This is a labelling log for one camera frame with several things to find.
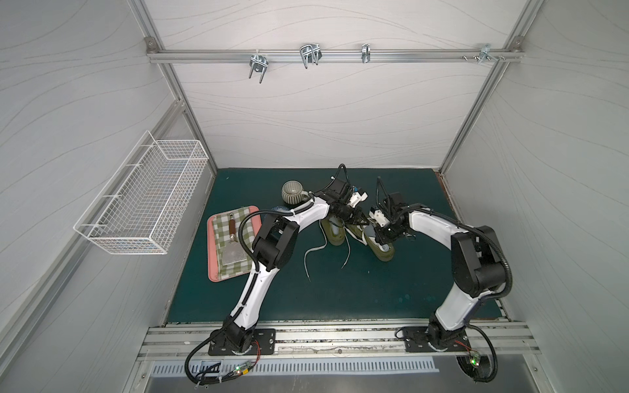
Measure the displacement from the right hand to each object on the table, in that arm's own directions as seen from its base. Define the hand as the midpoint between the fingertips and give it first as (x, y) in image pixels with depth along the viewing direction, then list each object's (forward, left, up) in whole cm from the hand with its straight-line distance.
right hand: (380, 236), depth 94 cm
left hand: (+2, +4, +6) cm, 8 cm away
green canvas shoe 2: (-8, 0, +2) cm, 8 cm away
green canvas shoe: (+1, +17, 0) cm, 17 cm away
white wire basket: (-10, +74, +29) cm, 80 cm away
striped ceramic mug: (+22, +38, 0) cm, 43 cm away
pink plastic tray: (-18, +61, -1) cm, 64 cm away
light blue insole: (-3, +4, +2) cm, 5 cm away
